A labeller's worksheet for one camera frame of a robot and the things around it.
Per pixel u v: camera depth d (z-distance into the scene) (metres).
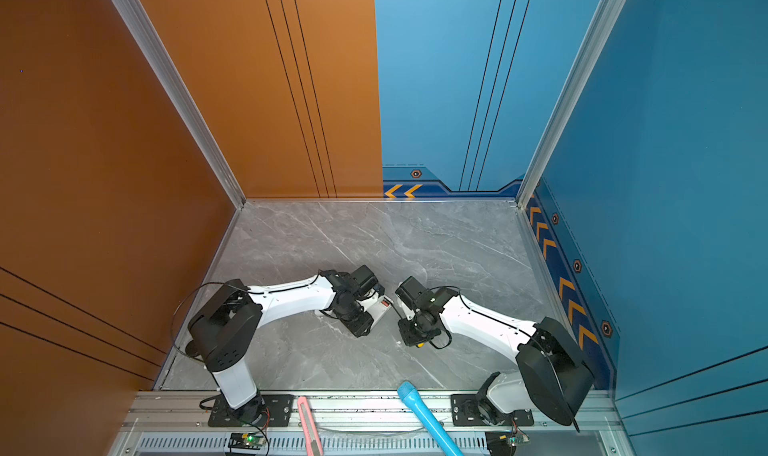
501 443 0.70
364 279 0.73
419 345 0.75
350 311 0.75
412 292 0.67
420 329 0.70
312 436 0.70
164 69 0.83
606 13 0.73
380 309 0.89
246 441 0.71
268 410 0.73
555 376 0.40
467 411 0.72
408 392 0.73
